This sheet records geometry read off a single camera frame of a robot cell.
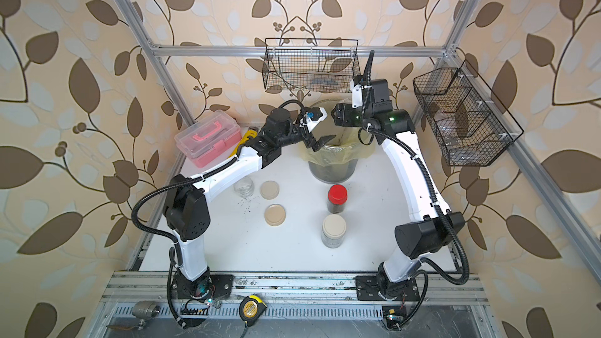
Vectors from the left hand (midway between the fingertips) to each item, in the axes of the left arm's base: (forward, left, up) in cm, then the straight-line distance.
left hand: (322, 117), depth 77 cm
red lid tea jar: (-17, -6, -22) cm, 29 cm away
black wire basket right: (-4, -47, +2) cm, 47 cm away
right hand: (0, -7, +2) cm, 7 cm away
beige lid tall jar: (-30, -4, -21) cm, 37 cm away
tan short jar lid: (-19, +17, -34) cm, 43 cm away
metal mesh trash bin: (-4, -3, -28) cm, 28 cm away
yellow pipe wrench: (+23, +35, -33) cm, 53 cm away
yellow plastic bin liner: (-8, -8, -7) cm, 13 cm away
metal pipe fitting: (-51, +52, -30) cm, 79 cm away
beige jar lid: (-7, +21, -35) cm, 42 cm away
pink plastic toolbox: (+12, +49, -24) cm, 56 cm away
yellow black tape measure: (-50, +21, -31) cm, 62 cm away
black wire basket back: (+33, -1, 0) cm, 33 cm away
